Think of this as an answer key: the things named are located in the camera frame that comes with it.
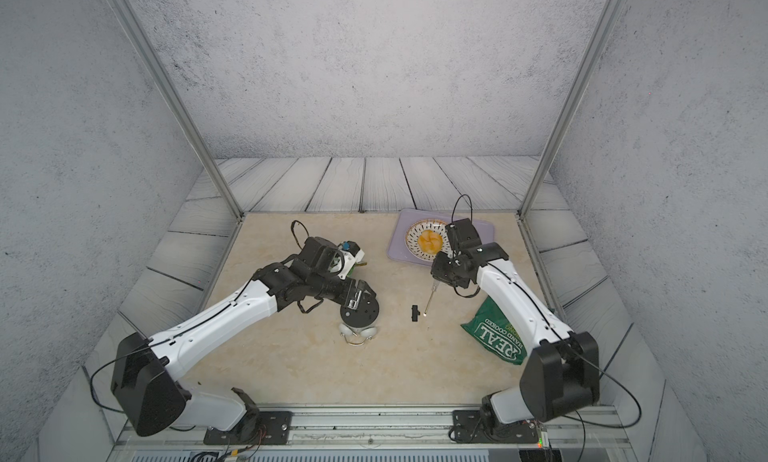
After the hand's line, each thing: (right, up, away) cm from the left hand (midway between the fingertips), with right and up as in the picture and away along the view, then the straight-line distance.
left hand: (370, 293), depth 76 cm
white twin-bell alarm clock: (-4, -11, +10) cm, 16 cm away
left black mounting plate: (-25, -28, -9) cm, 39 cm away
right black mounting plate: (+24, -31, -3) cm, 40 cm away
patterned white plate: (+17, +13, +32) cm, 39 cm away
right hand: (+18, +5, +7) cm, 19 cm away
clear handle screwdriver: (+17, 0, +6) cm, 18 cm away
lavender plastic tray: (+8, +10, +34) cm, 37 cm away
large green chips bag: (+34, -12, +11) cm, 37 cm away
